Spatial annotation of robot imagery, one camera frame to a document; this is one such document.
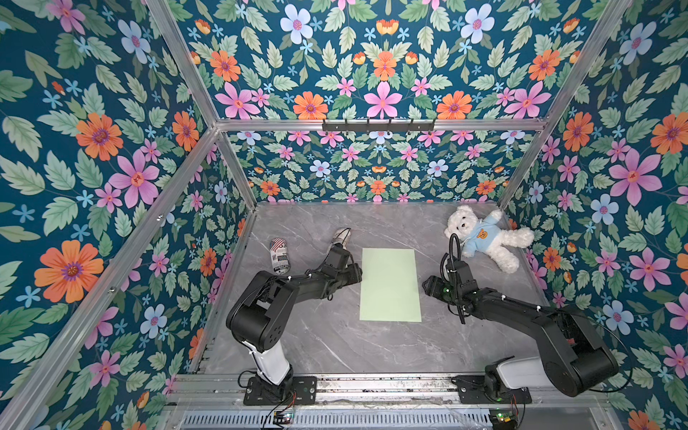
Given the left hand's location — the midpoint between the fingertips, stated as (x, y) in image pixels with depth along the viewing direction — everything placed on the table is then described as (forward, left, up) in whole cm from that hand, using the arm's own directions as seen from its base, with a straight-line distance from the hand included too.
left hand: (360, 271), depth 96 cm
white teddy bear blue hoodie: (+8, -49, +6) cm, 50 cm away
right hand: (-8, -24, 0) cm, 25 cm away
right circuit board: (-46, -36, -4) cm, 59 cm away
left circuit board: (-41, +25, -4) cm, 48 cm away
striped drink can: (+9, +30, +1) cm, 31 cm away
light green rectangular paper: (-6, -10, -3) cm, 12 cm away
